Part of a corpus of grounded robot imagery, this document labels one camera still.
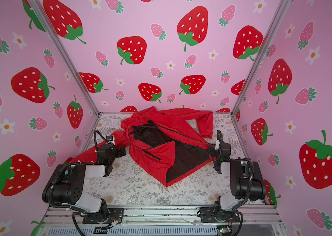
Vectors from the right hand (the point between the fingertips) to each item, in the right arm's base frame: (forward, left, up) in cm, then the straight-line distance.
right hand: (216, 144), depth 95 cm
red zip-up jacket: (+4, +37, -6) cm, 37 cm away
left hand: (-6, +65, +1) cm, 66 cm away
